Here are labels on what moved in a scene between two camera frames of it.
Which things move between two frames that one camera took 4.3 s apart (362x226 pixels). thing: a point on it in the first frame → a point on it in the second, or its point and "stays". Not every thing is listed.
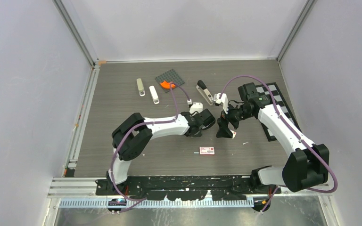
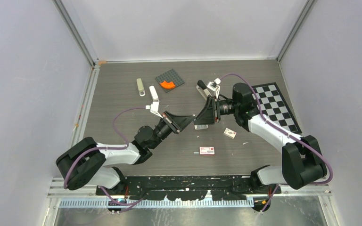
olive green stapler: [141, 88] stays
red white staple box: [208, 150] stays
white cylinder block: [154, 95] stays
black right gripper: [224, 131] → [207, 116]
